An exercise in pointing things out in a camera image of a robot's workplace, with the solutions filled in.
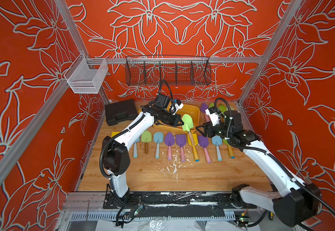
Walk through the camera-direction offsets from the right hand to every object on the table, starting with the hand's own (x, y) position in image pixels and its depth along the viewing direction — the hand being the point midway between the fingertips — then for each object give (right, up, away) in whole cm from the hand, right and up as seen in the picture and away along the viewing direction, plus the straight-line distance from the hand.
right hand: (200, 124), depth 75 cm
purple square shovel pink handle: (+7, -14, +19) cm, 25 cm away
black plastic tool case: (-53, +8, +32) cm, 62 cm away
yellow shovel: (+1, -11, +19) cm, 22 cm away
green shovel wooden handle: (-32, -11, +22) cm, 41 cm away
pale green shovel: (-6, 0, +4) cm, 8 cm away
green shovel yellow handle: (+27, +11, +38) cm, 48 cm away
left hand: (-9, +1, +4) cm, 9 cm away
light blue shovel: (-24, -11, +23) cm, 35 cm away
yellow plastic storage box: (+3, +8, +35) cm, 36 cm away
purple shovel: (-8, -13, +22) cm, 26 cm away
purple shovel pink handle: (+14, +12, +46) cm, 49 cm away
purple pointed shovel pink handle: (-16, -13, +22) cm, 30 cm away
